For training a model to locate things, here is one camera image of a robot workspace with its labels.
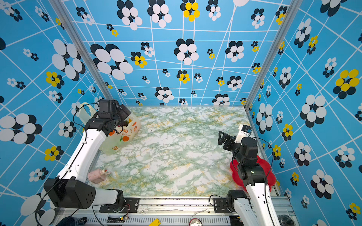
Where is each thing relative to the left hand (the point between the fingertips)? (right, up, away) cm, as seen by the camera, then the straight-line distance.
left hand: (124, 111), depth 79 cm
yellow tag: (+20, -56, -10) cm, 60 cm away
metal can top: (+39, -49, -18) cm, 66 cm away
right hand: (+57, -12, -7) cm, 59 cm away
